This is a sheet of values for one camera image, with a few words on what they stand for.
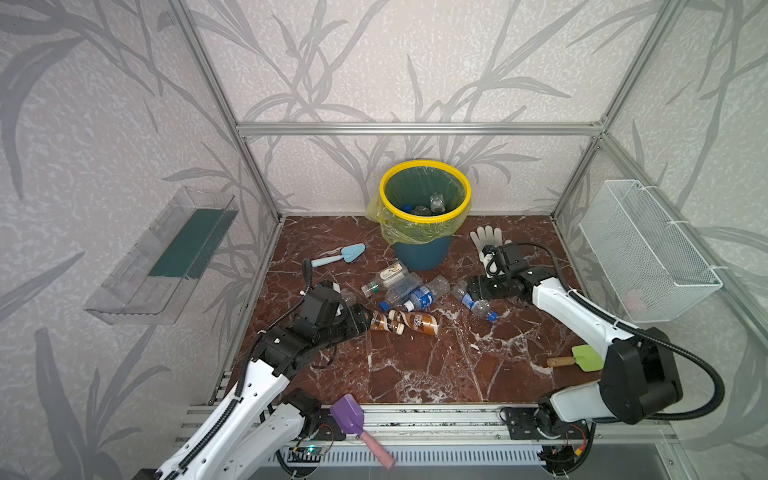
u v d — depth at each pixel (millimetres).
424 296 912
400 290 935
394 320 891
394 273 968
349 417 743
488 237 1132
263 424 568
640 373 421
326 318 560
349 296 941
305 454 718
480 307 909
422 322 861
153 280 655
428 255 1070
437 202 966
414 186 987
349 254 1087
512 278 647
